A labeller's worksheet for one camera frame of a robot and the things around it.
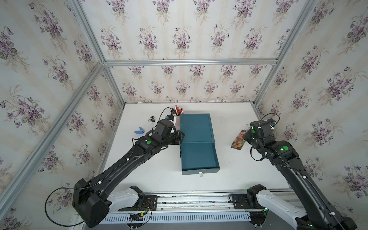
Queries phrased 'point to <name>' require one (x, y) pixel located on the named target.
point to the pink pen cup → (177, 123)
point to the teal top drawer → (199, 158)
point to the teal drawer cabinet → (198, 133)
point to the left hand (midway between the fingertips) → (183, 136)
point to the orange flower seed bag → (238, 142)
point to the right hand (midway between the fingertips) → (248, 133)
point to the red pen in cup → (179, 110)
